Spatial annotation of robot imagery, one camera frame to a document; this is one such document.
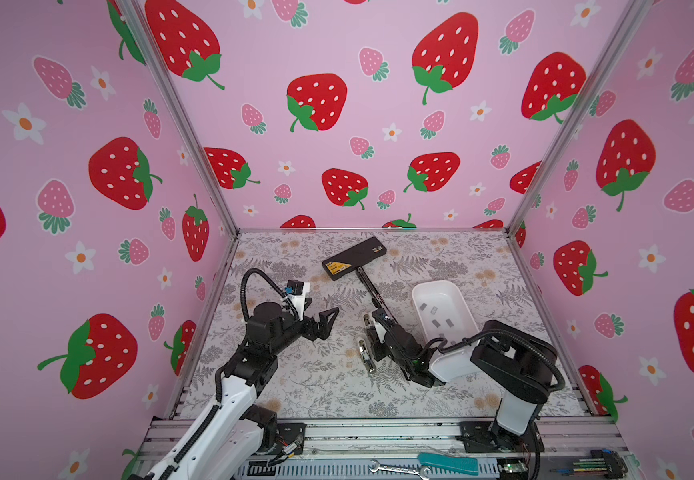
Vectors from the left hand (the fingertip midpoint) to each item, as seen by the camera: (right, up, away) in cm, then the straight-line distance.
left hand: (324, 304), depth 76 cm
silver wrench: (+25, -39, -6) cm, 47 cm away
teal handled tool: (+34, -38, -6) cm, 51 cm away
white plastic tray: (+38, -6, +22) cm, 45 cm away
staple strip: (+11, -17, +10) cm, 23 cm away
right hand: (+12, -10, +14) cm, 21 cm away
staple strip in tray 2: (+34, -5, +22) cm, 41 cm away
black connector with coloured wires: (+67, -36, -7) cm, 76 cm away
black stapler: (+7, +12, +35) cm, 37 cm away
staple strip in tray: (+31, -4, +22) cm, 38 cm away
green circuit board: (+47, -38, -6) cm, 61 cm away
